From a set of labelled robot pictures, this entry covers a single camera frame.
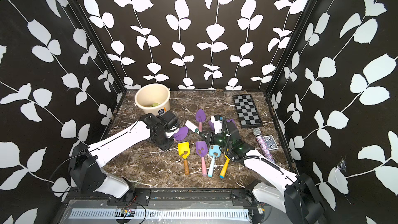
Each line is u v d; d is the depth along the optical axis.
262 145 0.87
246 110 1.07
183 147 0.90
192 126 0.84
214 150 0.90
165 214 0.70
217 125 0.72
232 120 1.02
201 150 0.90
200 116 1.07
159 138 0.66
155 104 1.05
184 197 0.75
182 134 0.86
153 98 1.08
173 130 0.70
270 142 0.92
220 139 0.68
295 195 0.40
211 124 1.00
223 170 0.80
